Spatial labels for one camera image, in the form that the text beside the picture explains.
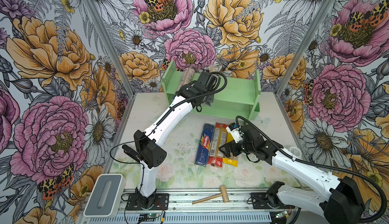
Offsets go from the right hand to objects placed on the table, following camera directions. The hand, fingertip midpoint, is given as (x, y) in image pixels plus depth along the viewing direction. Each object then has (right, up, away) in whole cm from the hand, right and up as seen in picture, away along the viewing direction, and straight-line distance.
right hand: (227, 150), depth 79 cm
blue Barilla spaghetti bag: (-12, -1, +10) cm, 15 cm away
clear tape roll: (+38, -2, +5) cm, 38 cm away
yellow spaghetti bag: (+4, -7, +6) cm, 10 cm away
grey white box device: (-58, -19, -8) cm, 61 cm away
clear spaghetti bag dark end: (-22, +39, +8) cm, 46 cm away
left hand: (-11, +28, +1) cm, 30 cm away
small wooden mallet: (-2, -20, -4) cm, 21 cm away
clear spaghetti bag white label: (-10, +26, -8) cm, 29 cm away
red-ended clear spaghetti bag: (-3, 0, +12) cm, 13 cm away
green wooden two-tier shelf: (+7, +26, +3) cm, 27 cm away
